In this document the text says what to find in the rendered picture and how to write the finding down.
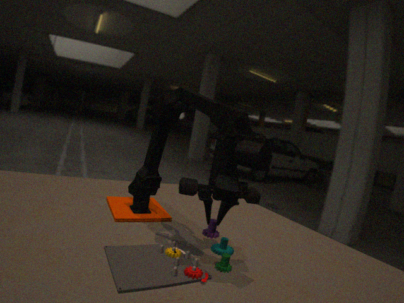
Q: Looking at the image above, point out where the yellow gear with black stripe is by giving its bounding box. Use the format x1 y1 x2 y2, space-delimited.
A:
165 248 181 258

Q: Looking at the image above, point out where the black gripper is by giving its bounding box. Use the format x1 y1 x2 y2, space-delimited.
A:
179 159 261 225

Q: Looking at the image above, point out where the teal gear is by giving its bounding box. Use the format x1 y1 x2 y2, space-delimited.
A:
211 237 234 256

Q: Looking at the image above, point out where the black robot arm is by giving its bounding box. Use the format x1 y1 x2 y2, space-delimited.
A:
128 86 272 214

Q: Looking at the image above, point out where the purple gear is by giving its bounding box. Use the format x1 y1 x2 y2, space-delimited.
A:
202 219 220 239

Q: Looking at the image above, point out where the red gear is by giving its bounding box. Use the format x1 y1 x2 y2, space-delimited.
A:
184 266 203 279

